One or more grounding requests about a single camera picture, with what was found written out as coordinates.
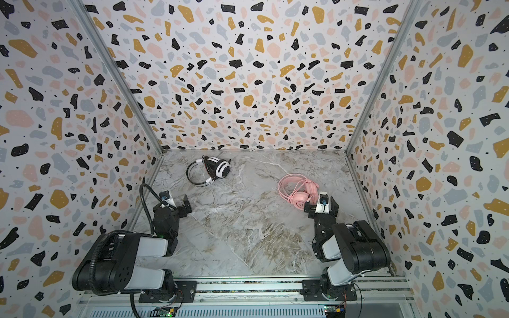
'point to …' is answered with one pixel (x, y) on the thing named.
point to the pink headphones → (297, 189)
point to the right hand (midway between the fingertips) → (320, 193)
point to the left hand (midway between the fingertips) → (174, 195)
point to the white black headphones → (204, 171)
